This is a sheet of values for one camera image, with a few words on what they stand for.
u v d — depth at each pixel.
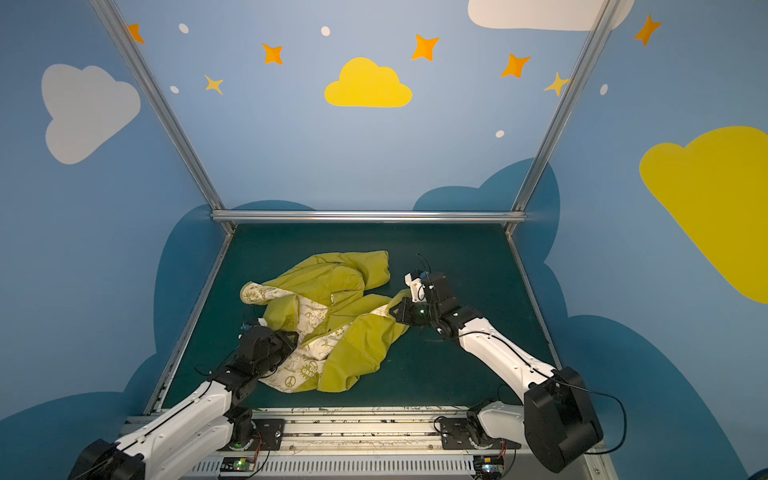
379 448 0.73
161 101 0.84
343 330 0.87
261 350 0.69
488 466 0.72
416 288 0.78
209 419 0.56
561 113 0.87
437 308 0.65
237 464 0.71
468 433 0.74
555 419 0.41
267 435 0.73
